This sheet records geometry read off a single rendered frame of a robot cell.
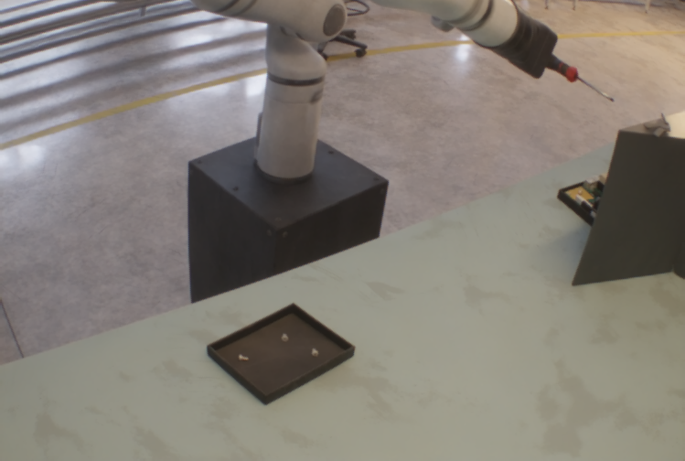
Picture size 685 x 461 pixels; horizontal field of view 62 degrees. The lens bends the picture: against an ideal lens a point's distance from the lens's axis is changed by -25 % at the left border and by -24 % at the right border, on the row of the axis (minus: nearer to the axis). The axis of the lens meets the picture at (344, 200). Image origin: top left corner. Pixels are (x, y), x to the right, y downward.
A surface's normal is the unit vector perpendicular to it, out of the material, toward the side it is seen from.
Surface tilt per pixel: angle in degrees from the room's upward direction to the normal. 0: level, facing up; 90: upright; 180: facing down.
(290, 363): 0
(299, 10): 91
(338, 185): 0
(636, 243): 90
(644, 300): 0
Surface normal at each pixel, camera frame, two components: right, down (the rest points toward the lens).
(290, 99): -0.05, 0.53
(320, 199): 0.12, -0.84
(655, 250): 0.19, 0.54
